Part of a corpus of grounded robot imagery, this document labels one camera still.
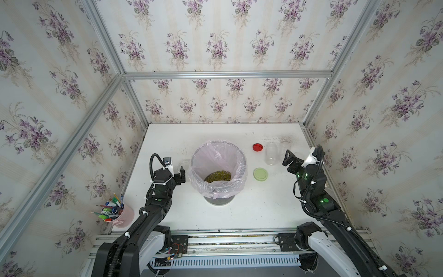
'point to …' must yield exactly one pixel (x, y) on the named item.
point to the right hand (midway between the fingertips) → (300, 154)
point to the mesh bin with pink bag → (218, 171)
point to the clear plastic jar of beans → (271, 152)
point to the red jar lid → (257, 147)
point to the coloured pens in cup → (112, 209)
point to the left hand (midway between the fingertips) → (172, 168)
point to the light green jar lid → (261, 174)
